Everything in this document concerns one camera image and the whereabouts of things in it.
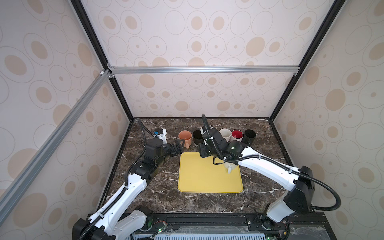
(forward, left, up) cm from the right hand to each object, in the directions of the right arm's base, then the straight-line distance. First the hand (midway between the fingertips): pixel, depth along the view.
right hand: (200, 146), depth 78 cm
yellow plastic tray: (-7, +1, -20) cm, 21 cm away
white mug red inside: (+20, -26, -16) cm, 36 cm away
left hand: (0, +9, +5) cm, 10 cm away
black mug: (+18, -33, -14) cm, 40 cm away
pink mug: (+21, -19, -15) cm, 32 cm away
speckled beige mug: (-4, -17, -16) cm, 24 cm away
